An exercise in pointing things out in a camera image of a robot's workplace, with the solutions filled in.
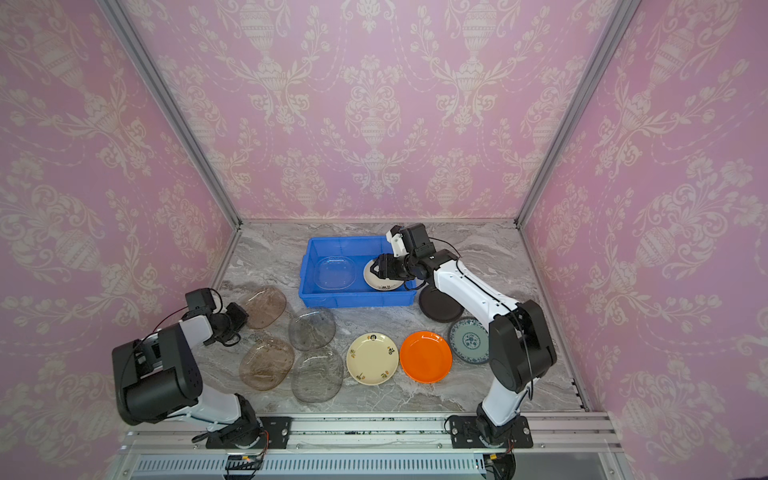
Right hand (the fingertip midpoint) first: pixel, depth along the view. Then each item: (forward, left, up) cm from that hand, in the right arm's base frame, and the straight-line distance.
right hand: (379, 268), depth 85 cm
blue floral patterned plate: (-15, -26, -18) cm, 35 cm away
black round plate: (-6, -18, -13) cm, 23 cm away
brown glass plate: (-19, +34, -17) cm, 43 cm away
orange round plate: (-20, -12, -17) cm, 29 cm away
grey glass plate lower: (-23, +19, -17) cm, 34 cm away
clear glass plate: (+10, +16, -15) cm, 24 cm away
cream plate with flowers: (-19, +3, -17) cm, 26 cm away
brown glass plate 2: (-1, +38, -17) cm, 42 cm away
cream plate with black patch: (+5, +1, -15) cm, 16 cm away
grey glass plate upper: (-9, +22, -17) cm, 29 cm away
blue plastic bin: (+20, +8, -14) cm, 26 cm away
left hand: (-4, +43, -15) cm, 46 cm away
